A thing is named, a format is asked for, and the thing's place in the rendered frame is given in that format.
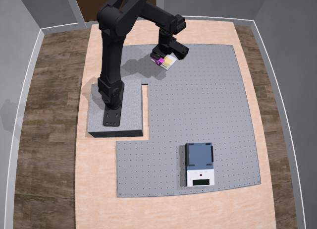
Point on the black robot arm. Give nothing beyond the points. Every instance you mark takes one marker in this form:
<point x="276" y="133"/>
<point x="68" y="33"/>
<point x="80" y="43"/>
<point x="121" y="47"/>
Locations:
<point x="115" y="24"/>

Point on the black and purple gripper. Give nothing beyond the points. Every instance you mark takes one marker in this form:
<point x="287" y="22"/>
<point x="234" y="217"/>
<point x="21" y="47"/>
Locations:
<point x="157" y="55"/>

